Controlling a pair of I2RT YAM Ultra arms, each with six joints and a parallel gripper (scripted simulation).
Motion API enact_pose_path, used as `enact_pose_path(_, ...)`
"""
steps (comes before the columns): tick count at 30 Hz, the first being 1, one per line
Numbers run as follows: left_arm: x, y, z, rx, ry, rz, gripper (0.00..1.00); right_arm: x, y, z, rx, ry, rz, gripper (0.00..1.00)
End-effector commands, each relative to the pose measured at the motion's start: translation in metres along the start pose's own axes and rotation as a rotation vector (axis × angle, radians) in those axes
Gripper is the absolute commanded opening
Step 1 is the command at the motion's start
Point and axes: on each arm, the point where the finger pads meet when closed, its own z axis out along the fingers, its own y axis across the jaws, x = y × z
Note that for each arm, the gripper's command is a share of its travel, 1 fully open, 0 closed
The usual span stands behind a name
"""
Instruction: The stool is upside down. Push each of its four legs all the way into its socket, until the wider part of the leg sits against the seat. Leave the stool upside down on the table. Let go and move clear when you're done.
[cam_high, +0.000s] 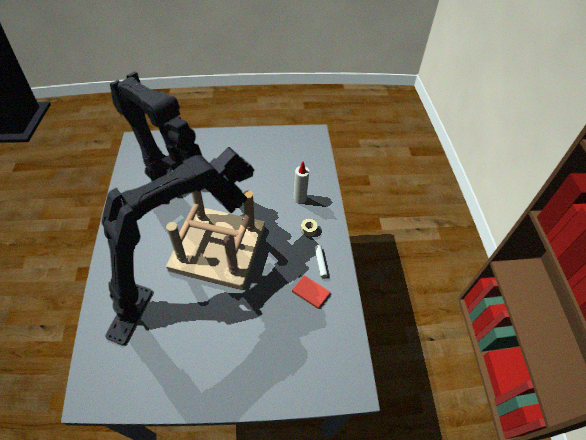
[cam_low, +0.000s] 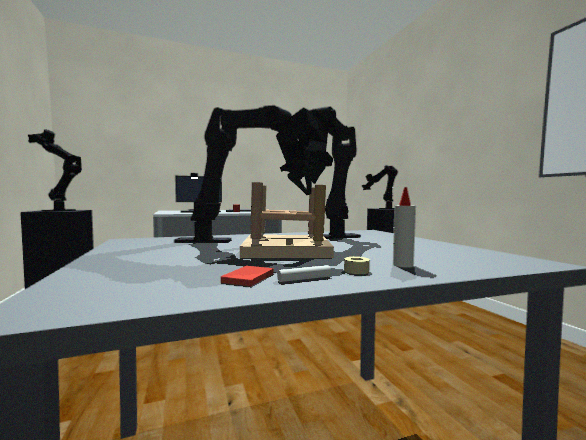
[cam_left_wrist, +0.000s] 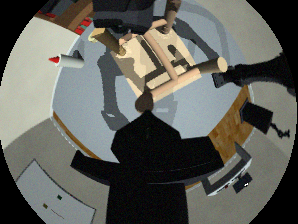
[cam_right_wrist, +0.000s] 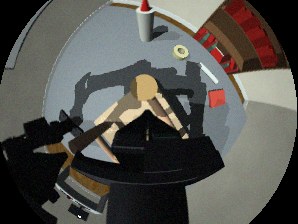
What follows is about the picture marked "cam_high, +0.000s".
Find brown wooden stool legs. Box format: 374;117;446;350
166;190;255;275

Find tan wooden stool seat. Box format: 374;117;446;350
166;208;265;290

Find beige roll of masking tape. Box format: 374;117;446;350
301;219;318;236

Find red flat block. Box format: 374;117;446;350
292;275;330;308

